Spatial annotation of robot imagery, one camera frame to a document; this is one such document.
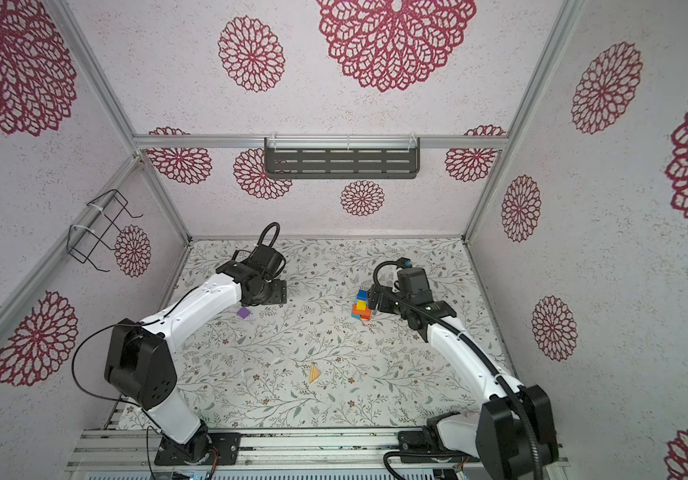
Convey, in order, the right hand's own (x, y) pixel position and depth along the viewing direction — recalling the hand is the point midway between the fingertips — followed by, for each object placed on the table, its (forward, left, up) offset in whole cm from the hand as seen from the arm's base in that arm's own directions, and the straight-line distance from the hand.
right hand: (381, 290), depth 84 cm
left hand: (-1, +33, -5) cm, 33 cm away
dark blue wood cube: (+3, +5, -7) cm, 9 cm away
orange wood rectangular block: (+1, +4, -15) cm, 16 cm away
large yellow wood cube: (+2, +5, -10) cm, 11 cm away
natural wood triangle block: (-18, +19, -16) cm, 30 cm away
